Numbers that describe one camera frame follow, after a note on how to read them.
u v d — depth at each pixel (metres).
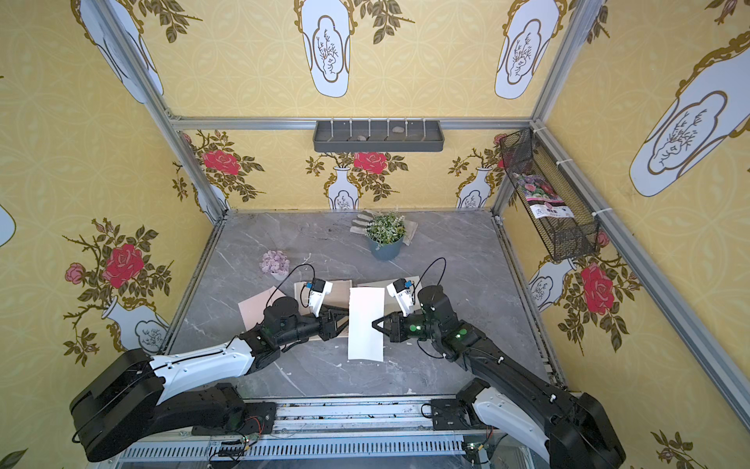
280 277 0.96
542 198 0.77
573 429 0.40
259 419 0.73
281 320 0.62
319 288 0.72
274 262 0.93
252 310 0.93
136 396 0.41
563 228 0.87
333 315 0.72
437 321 0.61
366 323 0.75
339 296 0.74
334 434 0.73
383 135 0.93
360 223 1.17
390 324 0.72
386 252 0.95
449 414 0.74
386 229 0.92
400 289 0.71
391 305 0.73
